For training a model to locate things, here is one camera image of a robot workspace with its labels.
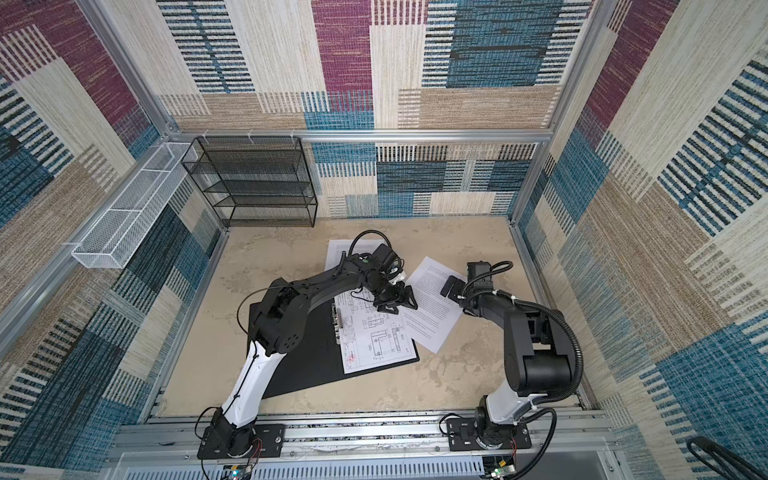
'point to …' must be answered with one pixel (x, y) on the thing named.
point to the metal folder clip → (337, 323)
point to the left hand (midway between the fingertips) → (410, 310)
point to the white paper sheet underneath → (435, 316)
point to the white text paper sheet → (337, 248)
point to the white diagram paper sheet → (369, 337)
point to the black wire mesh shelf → (254, 181)
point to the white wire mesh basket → (114, 237)
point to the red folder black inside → (318, 361)
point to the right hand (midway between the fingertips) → (454, 297)
